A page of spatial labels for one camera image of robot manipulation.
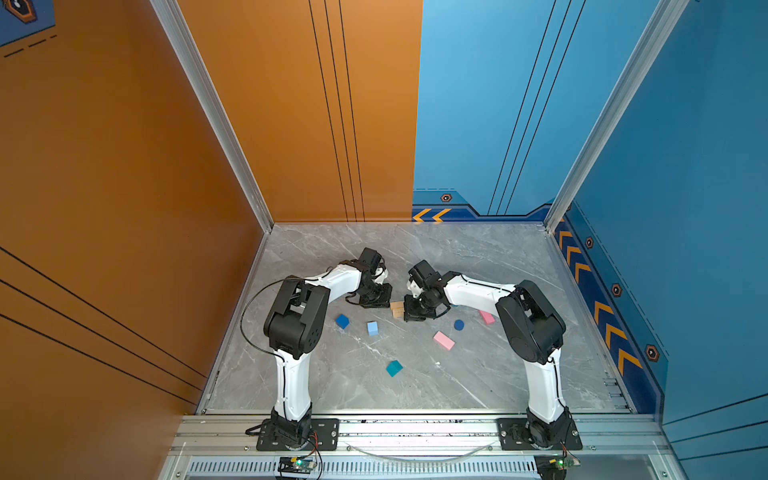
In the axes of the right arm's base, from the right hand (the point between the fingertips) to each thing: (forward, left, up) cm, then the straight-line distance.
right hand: (401, 318), depth 94 cm
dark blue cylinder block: (-2, -18, 0) cm, 18 cm away
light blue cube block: (-5, +8, +3) cm, 10 cm away
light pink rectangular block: (-7, -13, 0) cm, 15 cm away
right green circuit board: (-37, -38, -1) cm, 53 cm away
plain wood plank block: (+2, +1, +2) cm, 3 cm away
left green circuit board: (-38, +28, -2) cm, 47 cm away
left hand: (+6, +4, 0) cm, 7 cm away
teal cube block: (-15, +2, -1) cm, 15 cm away
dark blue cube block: (-1, +19, +1) cm, 19 cm away
